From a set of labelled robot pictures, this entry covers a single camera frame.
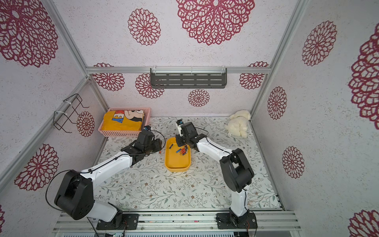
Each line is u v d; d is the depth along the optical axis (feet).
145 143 2.22
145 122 3.66
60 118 2.39
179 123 2.68
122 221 2.33
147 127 2.54
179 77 3.07
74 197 1.40
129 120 3.60
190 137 2.34
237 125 3.38
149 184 2.85
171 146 3.38
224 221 2.41
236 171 1.61
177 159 3.17
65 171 1.50
